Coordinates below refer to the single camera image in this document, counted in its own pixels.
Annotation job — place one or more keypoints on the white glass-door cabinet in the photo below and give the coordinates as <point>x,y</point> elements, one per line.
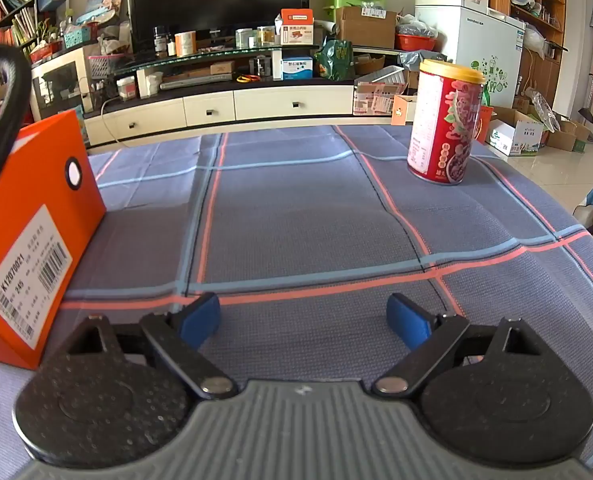
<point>59,85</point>

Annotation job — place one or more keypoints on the red can with yellow lid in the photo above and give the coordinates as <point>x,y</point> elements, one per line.
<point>441,130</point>

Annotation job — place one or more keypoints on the blue and white carton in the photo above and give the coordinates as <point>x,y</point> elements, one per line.
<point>297,69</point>

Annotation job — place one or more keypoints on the red plastic basin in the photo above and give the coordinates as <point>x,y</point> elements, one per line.
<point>415,42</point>

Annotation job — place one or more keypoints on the blue plaid tablecloth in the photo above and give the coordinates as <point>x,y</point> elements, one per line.
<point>301,220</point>

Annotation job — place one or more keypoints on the green plastic bag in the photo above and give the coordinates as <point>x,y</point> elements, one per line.
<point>334,60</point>

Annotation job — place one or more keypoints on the orange cardboard box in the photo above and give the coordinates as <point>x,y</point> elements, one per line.
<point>36,175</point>

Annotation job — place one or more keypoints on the white television cabinet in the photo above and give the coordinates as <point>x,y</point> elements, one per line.
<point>206,110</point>

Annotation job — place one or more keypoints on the orange and white carton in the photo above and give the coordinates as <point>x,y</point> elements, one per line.
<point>296,30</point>

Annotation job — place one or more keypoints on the white jar with orange label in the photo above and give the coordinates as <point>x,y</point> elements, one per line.
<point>186,44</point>

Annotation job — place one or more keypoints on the brown cardboard box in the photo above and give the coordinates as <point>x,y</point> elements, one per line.
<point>366,27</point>

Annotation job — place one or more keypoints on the black flat television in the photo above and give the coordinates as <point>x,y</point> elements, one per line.
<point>216,0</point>

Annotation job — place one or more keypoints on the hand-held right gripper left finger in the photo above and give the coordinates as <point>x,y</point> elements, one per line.
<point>202,317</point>

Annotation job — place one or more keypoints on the blue plastic basket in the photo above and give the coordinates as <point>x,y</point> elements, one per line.
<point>80,37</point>

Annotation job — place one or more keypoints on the small orange carton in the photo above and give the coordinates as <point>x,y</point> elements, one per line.
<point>402,110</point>

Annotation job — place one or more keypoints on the white small fridge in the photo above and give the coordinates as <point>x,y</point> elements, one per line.
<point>476,35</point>

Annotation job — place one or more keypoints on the white box with green print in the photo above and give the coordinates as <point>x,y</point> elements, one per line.
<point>514,132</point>

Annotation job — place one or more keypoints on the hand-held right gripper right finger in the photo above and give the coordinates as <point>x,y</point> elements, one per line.
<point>409,320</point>

